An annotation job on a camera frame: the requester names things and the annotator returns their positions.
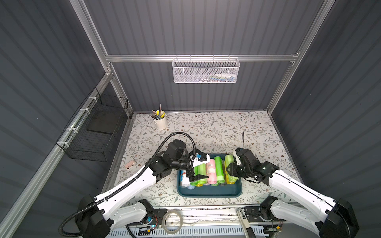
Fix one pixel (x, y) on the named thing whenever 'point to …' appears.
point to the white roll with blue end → (191, 187)
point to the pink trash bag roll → (212, 172)
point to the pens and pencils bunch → (158, 115)
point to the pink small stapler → (129, 164)
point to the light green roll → (204, 172)
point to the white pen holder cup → (161, 123)
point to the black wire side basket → (92, 133)
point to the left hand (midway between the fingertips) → (207, 168)
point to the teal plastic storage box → (234, 190)
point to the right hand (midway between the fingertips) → (230, 169)
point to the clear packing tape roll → (163, 221)
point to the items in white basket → (219, 77)
